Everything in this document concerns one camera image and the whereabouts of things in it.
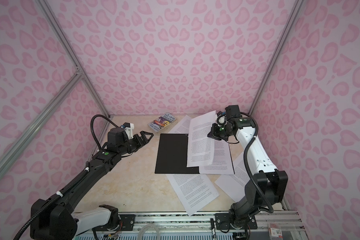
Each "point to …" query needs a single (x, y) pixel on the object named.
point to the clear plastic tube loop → (139, 234)
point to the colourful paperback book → (161, 122)
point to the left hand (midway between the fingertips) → (150, 135)
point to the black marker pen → (212, 226)
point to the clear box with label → (275, 231)
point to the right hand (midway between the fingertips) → (209, 133)
